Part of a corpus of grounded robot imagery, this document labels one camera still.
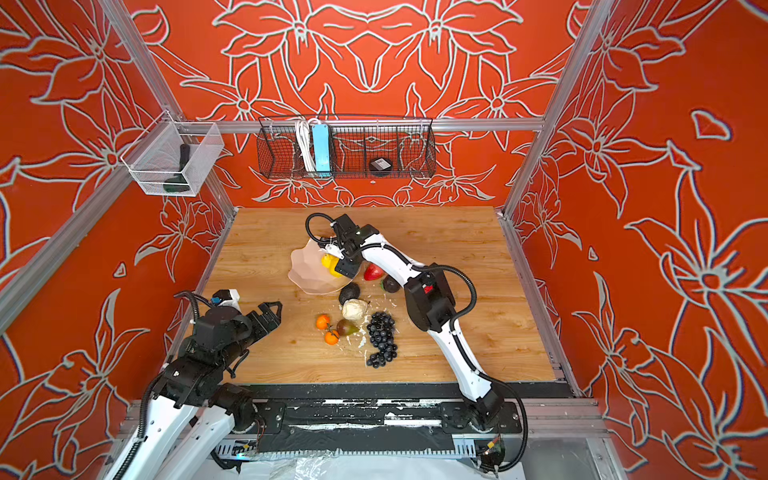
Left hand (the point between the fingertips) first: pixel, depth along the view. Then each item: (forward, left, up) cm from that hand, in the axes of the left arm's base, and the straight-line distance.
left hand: (272, 310), depth 76 cm
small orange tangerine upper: (+4, -11, -13) cm, 17 cm away
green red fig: (+2, -18, -12) cm, 21 cm away
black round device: (+46, -25, +13) cm, 55 cm away
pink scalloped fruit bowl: (+21, -2, -14) cm, 25 cm away
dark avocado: (+13, -17, -12) cm, 25 cm away
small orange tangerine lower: (-1, -14, -14) cm, 20 cm away
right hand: (+26, -16, -9) cm, 32 cm away
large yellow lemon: (+23, -10, -10) cm, 27 cm away
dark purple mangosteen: (+16, -30, -10) cm, 36 cm away
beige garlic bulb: (+7, -20, -10) cm, 24 cm away
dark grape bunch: (+1, -29, -11) cm, 31 cm away
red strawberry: (+21, -24, -12) cm, 34 cm away
